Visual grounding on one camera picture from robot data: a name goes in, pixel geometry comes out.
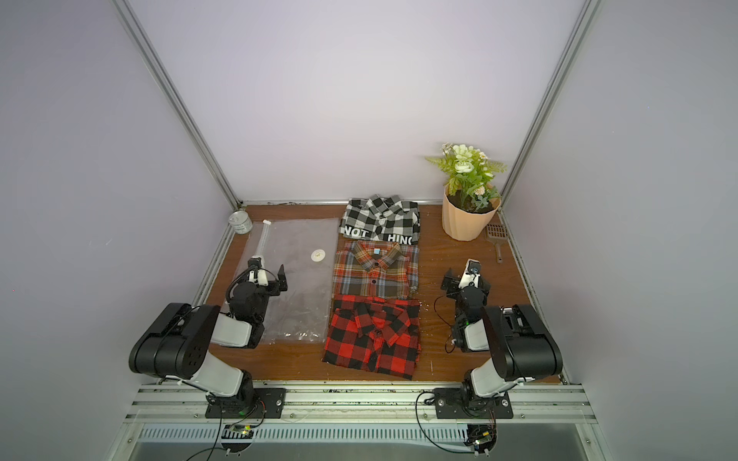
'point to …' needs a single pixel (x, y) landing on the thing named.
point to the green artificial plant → (471, 171)
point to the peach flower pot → (467, 214)
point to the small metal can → (240, 222)
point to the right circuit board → (482, 437)
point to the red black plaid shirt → (381, 334)
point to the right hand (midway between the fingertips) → (471, 265)
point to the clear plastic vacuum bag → (308, 251)
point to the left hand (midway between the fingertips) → (270, 264)
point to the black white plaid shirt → (389, 219)
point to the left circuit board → (236, 431)
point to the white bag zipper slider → (266, 222)
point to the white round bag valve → (318, 254)
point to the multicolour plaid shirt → (376, 269)
